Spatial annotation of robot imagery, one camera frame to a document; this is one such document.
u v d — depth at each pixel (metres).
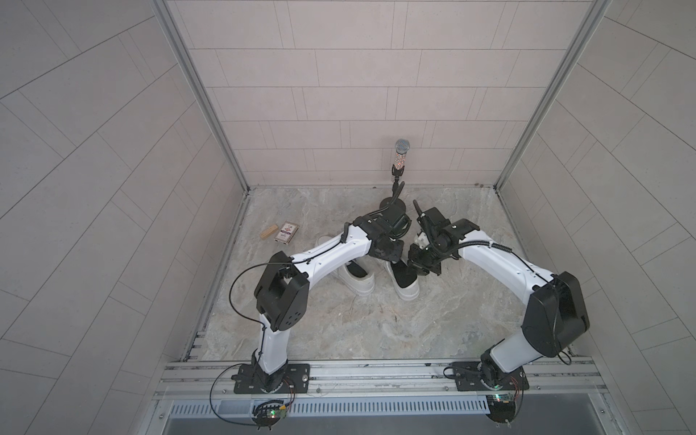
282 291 0.47
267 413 0.64
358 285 0.82
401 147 0.87
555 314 0.42
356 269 0.87
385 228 0.64
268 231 1.01
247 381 0.68
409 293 0.81
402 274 0.79
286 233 0.99
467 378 0.71
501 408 0.70
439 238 0.62
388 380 0.72
